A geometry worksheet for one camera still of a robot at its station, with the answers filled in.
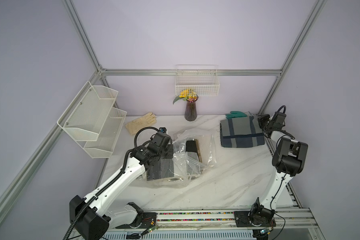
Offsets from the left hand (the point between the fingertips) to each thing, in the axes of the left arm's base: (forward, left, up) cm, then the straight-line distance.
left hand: (167, 151), depth 78 cm
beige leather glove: (+41, +20, -19) cm, 49 cm away
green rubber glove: (+47, -51, -18) cm, 72 cm away
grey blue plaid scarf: (+23, -50, -13) cm, 57 cm away
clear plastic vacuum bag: (-6, -10, -11) cm, 16 cm away
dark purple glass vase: (+41, -14, -9) cm, 44 cm away
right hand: (+31, -60, -6) cm, 68 cm away
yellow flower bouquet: (+41, -11, +6) cm, 43 cm away
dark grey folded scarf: (-7, +2, -5) cm, 9 cm away
